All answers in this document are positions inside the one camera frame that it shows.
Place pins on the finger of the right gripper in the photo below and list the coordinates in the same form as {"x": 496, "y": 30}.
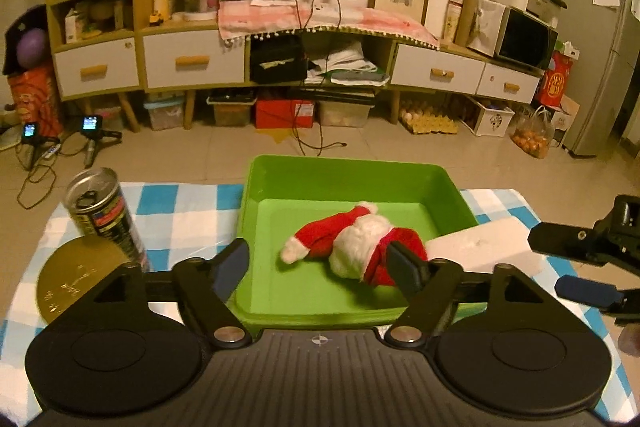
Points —
{"x": 588, "y": 293}
{"x": 573, "y": 243}

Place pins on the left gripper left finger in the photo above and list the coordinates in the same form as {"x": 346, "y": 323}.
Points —
{"x": 203, "y": 288}

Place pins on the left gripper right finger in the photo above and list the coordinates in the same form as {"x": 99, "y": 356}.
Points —
{"x": 429, "y": 288}

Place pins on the white foam sponge block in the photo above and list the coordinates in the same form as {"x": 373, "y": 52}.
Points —
{"x": 480, "y": 248}

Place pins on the santa claus plush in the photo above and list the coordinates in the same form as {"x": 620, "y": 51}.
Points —
{"x": 354, "y": 243}

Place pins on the bag of oranges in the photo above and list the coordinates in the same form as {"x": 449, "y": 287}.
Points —
{"x": 533, "y": 133}

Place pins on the green plastic bin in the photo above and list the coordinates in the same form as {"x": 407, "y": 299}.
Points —
{"x": 284, "y": 193}

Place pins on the gold lid cookie jar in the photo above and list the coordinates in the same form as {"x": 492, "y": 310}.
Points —
{"x": 72, "y": 270}

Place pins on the black drink can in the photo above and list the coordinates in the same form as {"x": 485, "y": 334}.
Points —
{"x": 96, "y": 203}

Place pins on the white cutout storage box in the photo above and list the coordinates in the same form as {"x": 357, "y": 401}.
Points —
{"x": 485, "y": 118}

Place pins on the red gift bag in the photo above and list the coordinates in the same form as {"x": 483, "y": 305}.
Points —
{"x": 553, "y": 85}

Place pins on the egg carton tray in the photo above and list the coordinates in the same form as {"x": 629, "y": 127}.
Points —
{"x": 420, "y": 118}

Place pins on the red cardboard box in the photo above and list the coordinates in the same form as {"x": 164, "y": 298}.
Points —
{"x": 284, "y": 114}

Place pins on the small lit screen device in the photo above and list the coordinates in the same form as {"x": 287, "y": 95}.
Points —
{"x": 92, "y": 127}

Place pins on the grey refrigerator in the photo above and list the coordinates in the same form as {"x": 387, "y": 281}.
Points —
{"x": 606, "y": 34}

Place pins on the black microwave oven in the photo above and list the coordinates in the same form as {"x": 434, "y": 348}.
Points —
{"x": 506, "y": 33}

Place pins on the black bag in shelf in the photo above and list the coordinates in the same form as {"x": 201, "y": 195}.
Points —
{"x": 278, "y": 59}

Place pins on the wooden white drawer cabinet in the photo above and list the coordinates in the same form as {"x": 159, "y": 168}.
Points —
{"x": 102, "y": 47}

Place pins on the pink fringed cloth runner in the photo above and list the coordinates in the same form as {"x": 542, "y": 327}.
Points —
{"x": 261, "y": 19}

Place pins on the purple ball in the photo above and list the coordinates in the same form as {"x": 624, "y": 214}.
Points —
{"x": 33, "y": 48}

